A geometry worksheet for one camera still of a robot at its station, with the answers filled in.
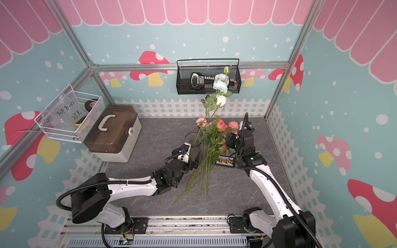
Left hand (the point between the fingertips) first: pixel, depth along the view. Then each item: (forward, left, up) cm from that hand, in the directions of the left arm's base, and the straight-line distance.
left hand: (192, 151), depth 81 cm
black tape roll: (+18, +54, +16) cm, 59 cm away
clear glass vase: (+7, -2, 0) cm, 8 cm away
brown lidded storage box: (+17, +51, -5) cm, 54 cm away
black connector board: (+3, -20, -15) cm, 25 cm away
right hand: (+7, -20, +7) cm, 22 cm away
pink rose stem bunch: (+19, -13, -9) cm, 25 cm away
